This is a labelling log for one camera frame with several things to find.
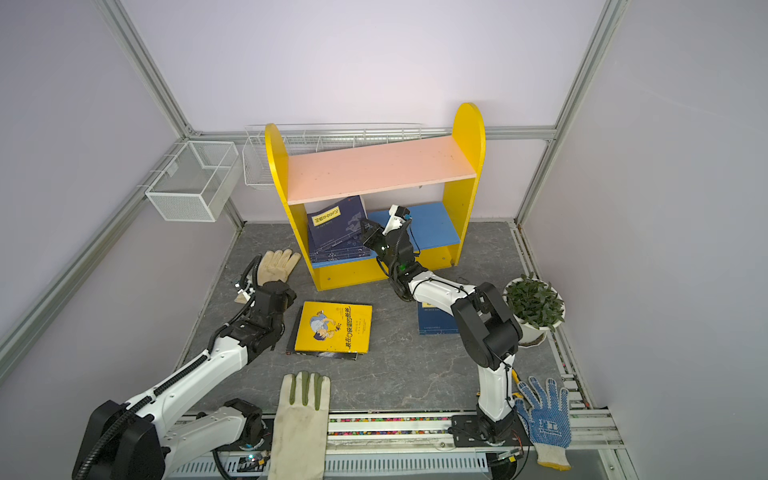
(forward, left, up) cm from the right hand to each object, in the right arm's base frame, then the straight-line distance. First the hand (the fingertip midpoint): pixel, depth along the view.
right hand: (359, 222), depth 84 cm
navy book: (-4, +6, -10) cm, 12 cm away
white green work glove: (-51, +13, -26) cm, 59 cm away
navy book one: (+3, +8, -3) cm, 9 cm away
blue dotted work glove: (-45, -50, -28) cm, 73 cm away
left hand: (-16, +23, -12) cm, 31 cm away
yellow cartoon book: (-22, +8, -22) cm, 32 cm away
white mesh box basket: (+19, +55, 0) cm, 58 cm away
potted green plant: (-21, -48, -12) cm, 54 cm away
